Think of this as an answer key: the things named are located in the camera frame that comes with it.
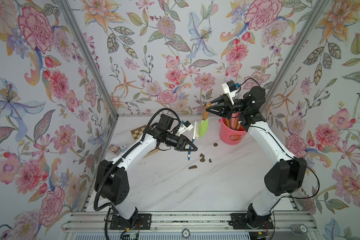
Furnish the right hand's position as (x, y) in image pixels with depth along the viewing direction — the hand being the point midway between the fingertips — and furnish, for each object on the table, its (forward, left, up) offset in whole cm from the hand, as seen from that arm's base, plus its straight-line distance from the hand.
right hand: (205, 108), depth 65 cm
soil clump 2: (-2, -8, -42) cm, 43 cm away
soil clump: (+10, -13, -43) cm, 46 cm away
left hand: (-12, +4, -15) cm, 19 cm away
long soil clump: (-7, +3, -42) cm, 43 cm away
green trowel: (-2, -1, -8) cm, 9 cm away
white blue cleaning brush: (-5, +3, -12) cm, 13 cm away
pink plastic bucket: (+10, -20, -33) cm, 40 cm away
